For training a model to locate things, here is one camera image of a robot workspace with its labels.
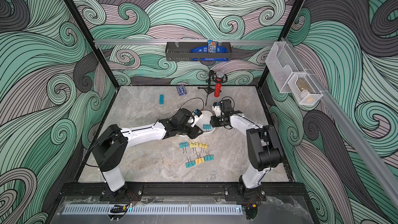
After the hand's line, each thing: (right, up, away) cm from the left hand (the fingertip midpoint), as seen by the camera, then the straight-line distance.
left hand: (201, 128), depth 85 cm
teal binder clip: (+4, -1, +8) cm, 9 cm away
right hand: (+10, +2, +10) cm, 14 cm away
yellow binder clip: (-4, -10, 0) cm, 11 cm away
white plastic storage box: (+4, 0, +13) cm, 13 cm away
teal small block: (-29, +16, +28) cm, 44 cm away
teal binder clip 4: (+4, -16, -2) cm, 16 cm away
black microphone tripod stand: (+7, +33, +13) cm, 36 cm away
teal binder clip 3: (-6, -19, -4) cm, 20 cm away
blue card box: (-14, +23, +32) cm, 42 cm away
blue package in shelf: (+2, +47, +7) cm, 47 cm away
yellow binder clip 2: (+1, -10, +2) cm, 10 cm away
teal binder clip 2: (-10, -10, +2) cm, 15 cm away
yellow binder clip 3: (-1, -17, -2) cm, 17 cm away
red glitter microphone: (+11, +31, +7) cm, 33 cm away
